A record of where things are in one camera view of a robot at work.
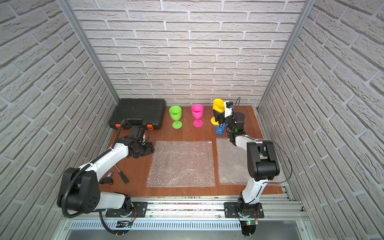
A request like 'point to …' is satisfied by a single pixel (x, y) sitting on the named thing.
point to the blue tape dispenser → (220, 128)
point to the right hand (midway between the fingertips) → (221, 108)
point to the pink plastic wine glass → (197, 111)
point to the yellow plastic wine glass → (218, 105)
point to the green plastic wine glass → (175, 112)
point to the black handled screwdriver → (126, 181)
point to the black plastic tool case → (148, 113)
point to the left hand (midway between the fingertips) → (151, 148)
